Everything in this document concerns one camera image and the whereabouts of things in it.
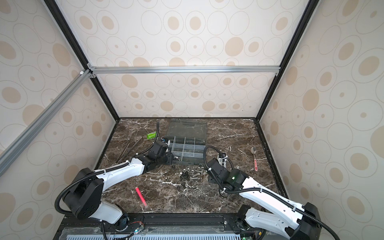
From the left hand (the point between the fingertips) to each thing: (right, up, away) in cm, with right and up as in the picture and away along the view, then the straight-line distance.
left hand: (175, 153), depth 88 cm
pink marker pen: (-18, -22, -6) cm, 29 cm away
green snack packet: (-20, +10, +21) cm, 31 cm away
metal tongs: (-37, -5, +9) cm, 39 cm away
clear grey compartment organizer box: (+6, +7, +17) cm, 20 cm away
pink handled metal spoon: (+51, +1, +12) cm, 52 cm away
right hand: (+21, -9, -9) cm, 25 cm away
